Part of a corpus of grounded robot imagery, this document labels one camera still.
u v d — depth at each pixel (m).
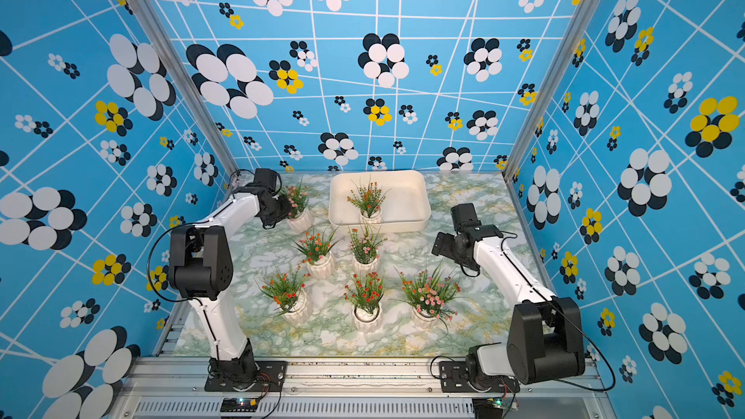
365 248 0.83
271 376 0.73
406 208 1.10
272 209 0.83
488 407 0.70
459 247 0.63
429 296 0.72
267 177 0.81
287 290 0.76
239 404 0.72
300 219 0.97
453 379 0.72
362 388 0.72
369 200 0.94
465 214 0.66
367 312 0.78
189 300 0.54
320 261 0.87
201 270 0.53
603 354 0.38
